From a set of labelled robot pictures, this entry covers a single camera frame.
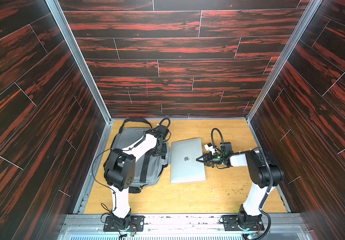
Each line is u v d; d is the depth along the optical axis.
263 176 0.50
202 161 0.89
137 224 0.74
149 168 0.88
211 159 0.84
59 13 0.68
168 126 0.86
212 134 0.91
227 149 0.82
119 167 0.54
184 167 0.94
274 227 0.73
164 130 0.77
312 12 0.68
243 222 0.66
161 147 0.79
